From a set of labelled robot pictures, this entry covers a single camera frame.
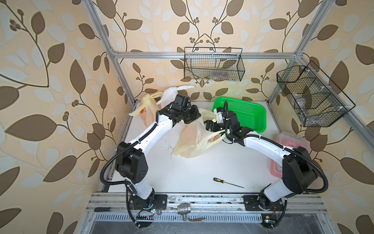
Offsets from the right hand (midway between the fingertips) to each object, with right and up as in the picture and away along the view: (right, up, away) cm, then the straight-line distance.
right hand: (205, 125), depth 85 cm
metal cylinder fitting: (-12, -39, -16) cm, 44 cm away
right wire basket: (+56, +13, -12) cm, 58 cm away
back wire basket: (+6, +40, +11) cm, 42 cm away
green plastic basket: (+37, +6, +26) cm, 46 cm away
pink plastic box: (+53, -9, +3) cm, 54 cm away
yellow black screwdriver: (+10, -32, -5) cm, 33 cm away
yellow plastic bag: (-36, +11, +8) cm, 39 cm away
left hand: (-4, +8, -5) cm, 10 cm away
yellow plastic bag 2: (-7, -7, -8) cm, 13 cm away
